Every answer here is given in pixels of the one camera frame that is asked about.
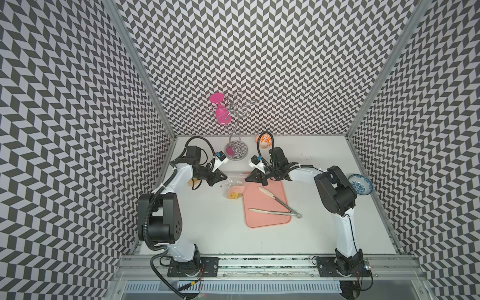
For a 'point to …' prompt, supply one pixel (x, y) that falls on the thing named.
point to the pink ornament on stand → (223, 117)
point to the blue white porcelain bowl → (360, 184)
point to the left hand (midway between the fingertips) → (223, 177)
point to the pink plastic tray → (254, 198)
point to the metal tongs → (292, 213)
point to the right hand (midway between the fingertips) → (247, 179)
